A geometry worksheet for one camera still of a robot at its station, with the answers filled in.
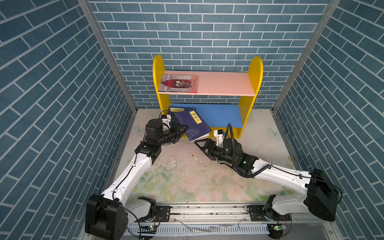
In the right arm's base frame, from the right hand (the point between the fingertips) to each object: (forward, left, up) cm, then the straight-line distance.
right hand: (198, 146), depth 72 cm
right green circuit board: (-28, -40, -27) cm, 56 cm away
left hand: (+7, +3, +5) cm, 9 cm away
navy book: (+30, +19, -6) cm, 36 cm away
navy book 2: (+9, +1, +3) cm, 10 cm away
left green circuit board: (-32, +21, -27) cm, 48 cm away
